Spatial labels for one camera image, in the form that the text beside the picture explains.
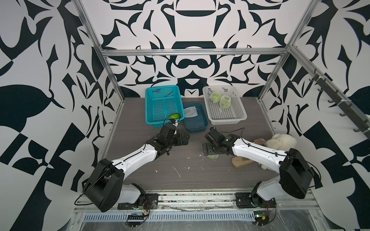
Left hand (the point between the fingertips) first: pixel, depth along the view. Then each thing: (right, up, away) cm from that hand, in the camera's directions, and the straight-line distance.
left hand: (182, 133), depth 86 cm
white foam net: (+31, +20, +22) cm, 43 cm away
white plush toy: (+50, -3, -12) cm, 52 cm away
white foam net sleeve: (+25, +25, +25) cm, 43 cm away
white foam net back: (+5, +13, +19) cm, 24 cm away
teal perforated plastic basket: (-17, +21, +30) cm, 40 cm away
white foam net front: (+18, -14, 0) cm, 23 cm away
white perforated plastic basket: (+39, +11, +22) cm, 46 cm away
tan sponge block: (+32, -16, -2) cm, 36 cm away
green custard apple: (-5, +10, +16) cm, 19 cm away
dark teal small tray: (+9, +9, +21) cm, 25 cm away
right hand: (+16, -8, 0) cm, 18 cm away
